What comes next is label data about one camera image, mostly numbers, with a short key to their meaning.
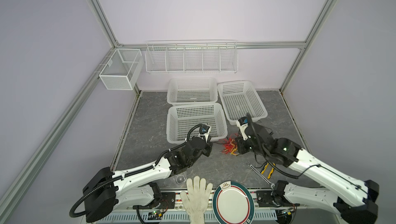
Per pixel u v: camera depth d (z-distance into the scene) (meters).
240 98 1.16
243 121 0.62
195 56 0.99
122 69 1.01
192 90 1.22
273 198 0.65
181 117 1.02
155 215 0.72
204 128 0.65
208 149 0.67
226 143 0.86
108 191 0.40
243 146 0.62
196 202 0.73
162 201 0.74
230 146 0.84
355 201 0.39
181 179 0.80
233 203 0.72
